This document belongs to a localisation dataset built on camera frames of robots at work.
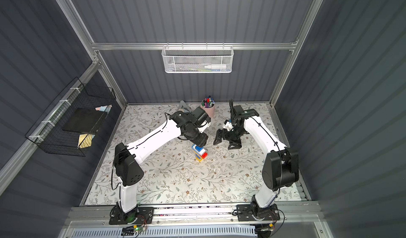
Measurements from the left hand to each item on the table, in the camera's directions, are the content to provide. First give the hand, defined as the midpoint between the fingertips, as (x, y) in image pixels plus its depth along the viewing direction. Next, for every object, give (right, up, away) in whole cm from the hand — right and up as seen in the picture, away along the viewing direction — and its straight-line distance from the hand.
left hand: (203, 143), depth 80 cm
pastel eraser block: (-53, +18, +3) cm, 56 cm away
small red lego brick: (0, -7, +3) cm, 7 cm away
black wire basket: (-62, +6, -17) cm, 65 cm away
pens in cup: (+3, +23, +25) cm, 34 cm away
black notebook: (-57, +12, -5) cm, 59 cm away
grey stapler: (-16, +21, +36) cm, 45 cm away
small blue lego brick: (-2, -3, +1) cm, 4 cm away
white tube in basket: (+7, +44, +14) cm, 47 cm away
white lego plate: (-1, -5, +1) cm, 5 cm away
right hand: (+9, -2, 0) cm, 9 cm away
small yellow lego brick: (-2, -12, +11) cm, 16 cm away
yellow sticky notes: (-45, +4, -20) cm, 50 cm away
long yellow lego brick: (-3, -7, +4) cm, 9 cm away
